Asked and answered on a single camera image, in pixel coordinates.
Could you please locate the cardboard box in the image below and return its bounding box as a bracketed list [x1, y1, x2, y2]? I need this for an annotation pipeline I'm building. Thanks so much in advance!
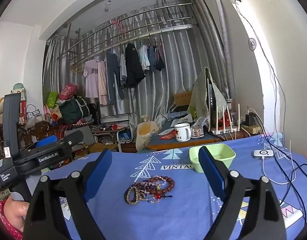
[174, 91, 194, 107]

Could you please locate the white router with antennas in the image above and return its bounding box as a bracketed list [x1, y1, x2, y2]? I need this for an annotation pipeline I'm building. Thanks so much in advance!
[210, 103, 242, 134]

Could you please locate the person's left forearm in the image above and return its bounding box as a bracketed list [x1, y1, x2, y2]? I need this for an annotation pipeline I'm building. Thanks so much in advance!
[0, 198, 23, 240]

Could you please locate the beige garment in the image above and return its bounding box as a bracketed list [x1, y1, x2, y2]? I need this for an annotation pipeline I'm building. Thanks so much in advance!
[97, 61, 108, 105]

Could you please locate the person's left hand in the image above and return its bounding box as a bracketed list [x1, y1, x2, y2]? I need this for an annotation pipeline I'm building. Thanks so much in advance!
[6, 194, 30, 231]

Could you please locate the grey board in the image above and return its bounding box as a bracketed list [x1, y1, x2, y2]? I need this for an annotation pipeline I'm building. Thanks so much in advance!
[64, 126, 96, 151]

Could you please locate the grey shirt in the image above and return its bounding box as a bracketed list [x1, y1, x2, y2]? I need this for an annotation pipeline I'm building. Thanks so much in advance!
[119, 53, 128, 89]

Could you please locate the green plastic bowl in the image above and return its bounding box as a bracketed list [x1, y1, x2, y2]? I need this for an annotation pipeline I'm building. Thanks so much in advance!
[189, 144, 236, 173]

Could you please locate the pale green lace cloth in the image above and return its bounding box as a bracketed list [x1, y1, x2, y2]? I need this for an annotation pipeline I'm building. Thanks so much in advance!
[188, 67, 228, 128]

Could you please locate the light blue shirt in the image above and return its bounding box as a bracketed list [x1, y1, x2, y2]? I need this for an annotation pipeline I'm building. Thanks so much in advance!
[138, 44, 150, 72]

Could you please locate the blue printed tablecloth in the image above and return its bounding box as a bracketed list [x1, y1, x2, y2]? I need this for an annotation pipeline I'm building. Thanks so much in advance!
[26, 132, 307, 240]

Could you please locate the dark green duffel bag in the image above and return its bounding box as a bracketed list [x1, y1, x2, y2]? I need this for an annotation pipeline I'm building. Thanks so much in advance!
[59, 97, 90, 124]

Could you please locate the dark blue cable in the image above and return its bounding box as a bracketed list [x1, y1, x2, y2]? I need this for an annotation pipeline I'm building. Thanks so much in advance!
[235, 0, 307, 228]

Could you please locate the white cable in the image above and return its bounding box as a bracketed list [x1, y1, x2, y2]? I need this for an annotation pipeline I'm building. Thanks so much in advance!
[262, 140, 295, 185]

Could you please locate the white enamel mug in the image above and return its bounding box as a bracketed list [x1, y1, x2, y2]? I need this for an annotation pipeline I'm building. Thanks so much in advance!
[174, 123, 192, 142]

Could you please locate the pink clothes hanger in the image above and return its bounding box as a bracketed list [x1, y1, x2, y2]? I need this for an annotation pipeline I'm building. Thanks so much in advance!
[111, 17, 126, 34]

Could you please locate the purple bead bracelet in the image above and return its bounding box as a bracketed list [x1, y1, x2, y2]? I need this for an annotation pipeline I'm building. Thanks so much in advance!
[133, 179, 156, 201]

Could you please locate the wooden desk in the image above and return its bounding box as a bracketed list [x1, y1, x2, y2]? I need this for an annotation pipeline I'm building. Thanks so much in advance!
[147, 129, 244, 152]

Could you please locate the black monitor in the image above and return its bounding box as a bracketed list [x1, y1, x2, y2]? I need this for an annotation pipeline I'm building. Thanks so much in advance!
[205, 69, 215, 131]

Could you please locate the red box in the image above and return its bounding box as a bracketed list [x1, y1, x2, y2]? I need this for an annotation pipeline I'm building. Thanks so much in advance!
[18, 100, 27, 126]

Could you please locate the carved wooden chair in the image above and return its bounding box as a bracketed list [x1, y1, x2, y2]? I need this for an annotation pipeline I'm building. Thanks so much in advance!
[18, 121, 57, 151]

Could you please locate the pink t-shirt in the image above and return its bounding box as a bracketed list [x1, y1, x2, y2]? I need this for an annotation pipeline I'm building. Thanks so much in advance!
[83, 60, 100, 98]

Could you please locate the dark gold bead bracelet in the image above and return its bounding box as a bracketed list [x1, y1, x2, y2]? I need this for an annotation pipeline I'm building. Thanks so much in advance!
[124, 185, 142, 205]

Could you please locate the dark underwear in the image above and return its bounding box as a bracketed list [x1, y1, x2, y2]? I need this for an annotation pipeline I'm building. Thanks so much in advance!
[148, 43, 165, 72]

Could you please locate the red bag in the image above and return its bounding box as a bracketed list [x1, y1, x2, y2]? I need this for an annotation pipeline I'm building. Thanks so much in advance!
[59, 83, 78, 101]

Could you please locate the small folding table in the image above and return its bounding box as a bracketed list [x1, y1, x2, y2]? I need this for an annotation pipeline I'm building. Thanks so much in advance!
[93, 124, 129, 153]

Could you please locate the black jacket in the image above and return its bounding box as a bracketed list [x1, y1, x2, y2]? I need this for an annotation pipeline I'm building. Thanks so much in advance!
[125, 42, 146, 89]

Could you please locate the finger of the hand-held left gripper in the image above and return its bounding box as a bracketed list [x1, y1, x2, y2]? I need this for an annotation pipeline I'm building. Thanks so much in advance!
[64, 130, 84, 146]

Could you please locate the small white square device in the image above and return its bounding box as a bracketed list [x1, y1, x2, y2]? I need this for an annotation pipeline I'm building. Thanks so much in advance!
[253, 149, 275, 159]

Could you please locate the metal drying rack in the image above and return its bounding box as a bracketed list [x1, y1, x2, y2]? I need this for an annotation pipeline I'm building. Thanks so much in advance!
[56, 0, 199, 61]

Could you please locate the patterned glass jar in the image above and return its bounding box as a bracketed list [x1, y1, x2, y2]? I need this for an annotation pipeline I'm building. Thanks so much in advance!
[191, 127, 205, 139]

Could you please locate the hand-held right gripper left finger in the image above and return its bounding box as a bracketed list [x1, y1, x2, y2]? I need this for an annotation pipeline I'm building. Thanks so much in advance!
[23, 149, 113, 240]

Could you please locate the beige power strip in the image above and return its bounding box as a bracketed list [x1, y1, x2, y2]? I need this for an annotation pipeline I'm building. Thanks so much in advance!
[241, 124, 263, 134]

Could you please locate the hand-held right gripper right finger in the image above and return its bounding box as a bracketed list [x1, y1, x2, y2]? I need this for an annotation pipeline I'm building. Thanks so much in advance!
[199, 146, 287, 240]

